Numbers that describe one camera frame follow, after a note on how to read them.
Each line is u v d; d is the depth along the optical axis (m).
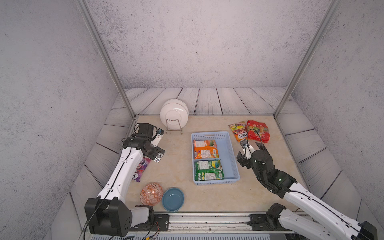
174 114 1.02
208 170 0.87
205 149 0.96
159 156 0.74
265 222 0.67
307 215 0.48
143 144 0.55
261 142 1.02
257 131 1.05
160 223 0.73
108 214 0.39
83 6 0.70
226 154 0.97
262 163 0.53
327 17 0.73
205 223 0.75
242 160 0.68
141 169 0.91
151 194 0.82
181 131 1.10
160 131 0.74
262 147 0.71
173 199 0.79
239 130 1.09
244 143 0.64
